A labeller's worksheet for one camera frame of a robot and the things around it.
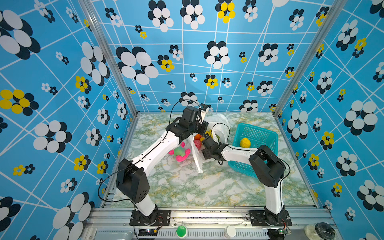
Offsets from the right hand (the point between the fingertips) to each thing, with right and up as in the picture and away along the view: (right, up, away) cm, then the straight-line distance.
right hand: (212, 149), depth 99 cm
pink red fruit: (-9, +4, -5) cm, 12 cm away
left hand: (-5, +17, -19) cm, 26 cm away
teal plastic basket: (+32, +7, +3) cm, 33 cm away
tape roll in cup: (+41, -29, -37) cm, 62 cm away
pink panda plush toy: (-20, -2, -8) cm, 21 cm away
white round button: (+4, -31, -34) cm, 46 cm away
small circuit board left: (-34, -37, -27) cm, 57 cm away
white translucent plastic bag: (+2, +15, -18) cm, 23 cm away
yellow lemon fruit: (+21, +4, -3) cm, 22 cm away
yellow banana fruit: (-3, +11, -14) cm, 18 cm away
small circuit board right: (+27, -34, -31) cm, 54 cm away
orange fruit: (-9, +8, 0) cm, 13 cm away
